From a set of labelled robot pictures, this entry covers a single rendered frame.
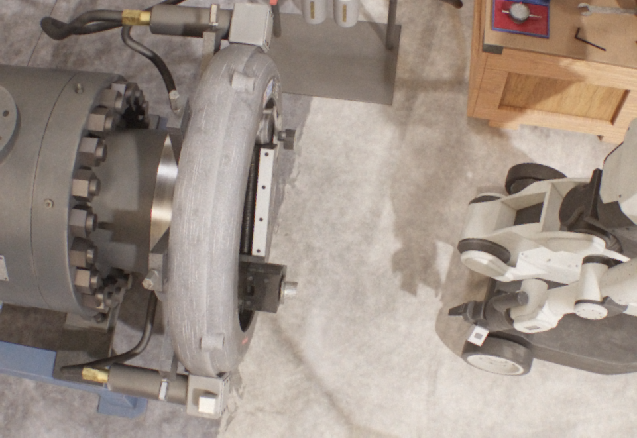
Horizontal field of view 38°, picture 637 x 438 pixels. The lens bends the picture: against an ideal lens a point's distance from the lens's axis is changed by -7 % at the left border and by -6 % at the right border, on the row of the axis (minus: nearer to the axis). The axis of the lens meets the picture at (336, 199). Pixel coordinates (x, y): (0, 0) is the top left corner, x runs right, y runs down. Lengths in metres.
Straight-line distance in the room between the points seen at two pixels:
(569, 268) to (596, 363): 0.30
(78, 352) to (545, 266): 1.25
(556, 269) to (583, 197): 0.36
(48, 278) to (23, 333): 0.79
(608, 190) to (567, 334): 0.66
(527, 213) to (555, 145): 0.62
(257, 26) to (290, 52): 0.91
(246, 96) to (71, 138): 0.39
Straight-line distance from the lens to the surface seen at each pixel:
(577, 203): 2.31
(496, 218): 2.49
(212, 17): 2.18
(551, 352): 2.69
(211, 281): 1.94
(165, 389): 2.12
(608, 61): 2.71
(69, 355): 2.60
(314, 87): 3.09
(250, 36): 2.25
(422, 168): 2.98
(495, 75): 2.80
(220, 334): 2.02
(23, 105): 2.18
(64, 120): 2.12
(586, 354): 2.68
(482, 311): 2.47
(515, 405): 2.79
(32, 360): 2.64
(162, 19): 2.31
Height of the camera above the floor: 2.69
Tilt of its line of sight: 67 degrees down
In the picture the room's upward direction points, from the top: straight up
